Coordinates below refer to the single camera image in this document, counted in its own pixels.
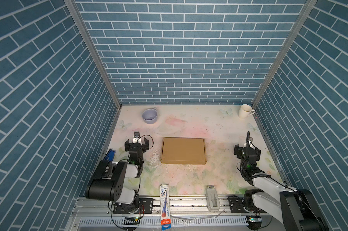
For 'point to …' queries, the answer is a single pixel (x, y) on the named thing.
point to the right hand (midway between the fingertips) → (248, 146)
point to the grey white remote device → (212, 199)
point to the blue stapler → (110, 155)
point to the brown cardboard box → (183, 150)
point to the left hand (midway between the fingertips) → (140, 138)
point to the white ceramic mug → (245, 110)
